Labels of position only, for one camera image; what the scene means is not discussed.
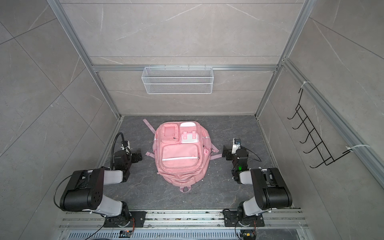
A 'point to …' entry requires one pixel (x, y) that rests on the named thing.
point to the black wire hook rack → (320, 147)
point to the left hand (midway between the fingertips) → (131, 147)
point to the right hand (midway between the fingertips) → (231, 144)
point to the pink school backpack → (182, 151)
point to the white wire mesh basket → (177, 80)
